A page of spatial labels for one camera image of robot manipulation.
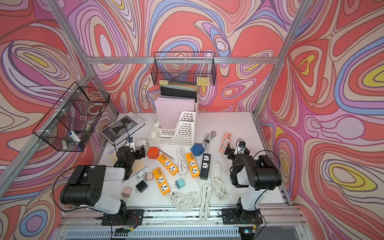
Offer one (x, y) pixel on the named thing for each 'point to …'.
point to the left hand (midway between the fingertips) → (136, 146)
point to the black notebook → (175, 91)
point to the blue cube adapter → (197, 149)
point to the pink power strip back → (225, 140)
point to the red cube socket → (153, 152)
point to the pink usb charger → (126, 192)
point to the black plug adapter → (142, 186)
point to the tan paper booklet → (137, 166)
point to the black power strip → (205, 166)
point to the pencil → (167, 154)
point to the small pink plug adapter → (149, 176)
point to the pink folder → (169, 109)
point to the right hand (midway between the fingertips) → (236, 147)
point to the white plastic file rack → (184, 134)
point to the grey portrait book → (118, 131)
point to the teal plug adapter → (180, 183)
